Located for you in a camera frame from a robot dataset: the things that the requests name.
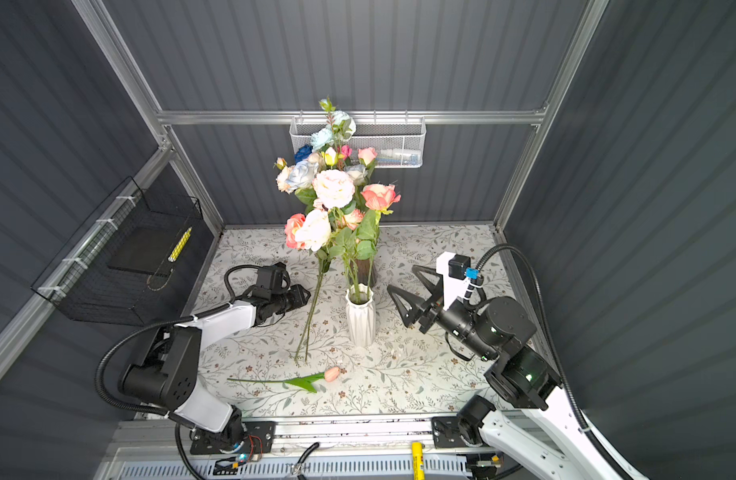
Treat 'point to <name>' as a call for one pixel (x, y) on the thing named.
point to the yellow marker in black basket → (178, 247)
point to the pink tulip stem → (307, 381)
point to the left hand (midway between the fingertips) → (306, 293)
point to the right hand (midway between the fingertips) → (405, 282)
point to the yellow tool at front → (418, 460)
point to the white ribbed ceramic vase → (361, 312)
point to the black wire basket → (134, 263)
